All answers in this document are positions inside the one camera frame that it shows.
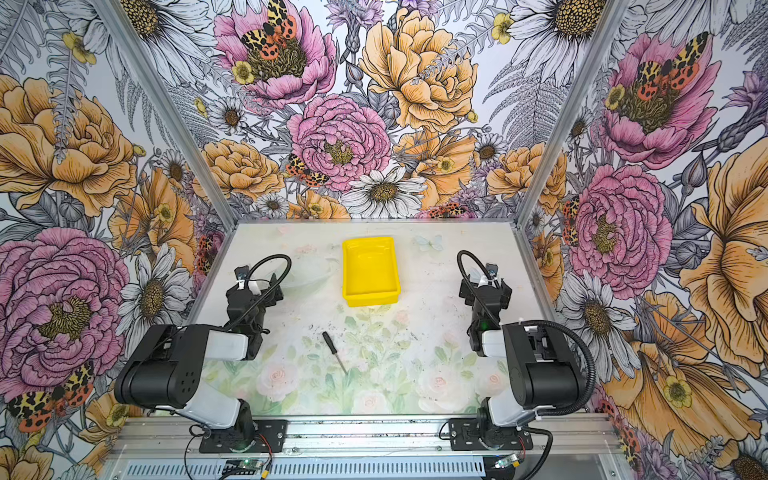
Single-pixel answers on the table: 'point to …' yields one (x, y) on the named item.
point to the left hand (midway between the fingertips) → (261, 285)
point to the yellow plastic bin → (370, 271)
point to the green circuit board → (242, 467)
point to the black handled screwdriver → (333, 349)
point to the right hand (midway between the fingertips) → (484, 285)
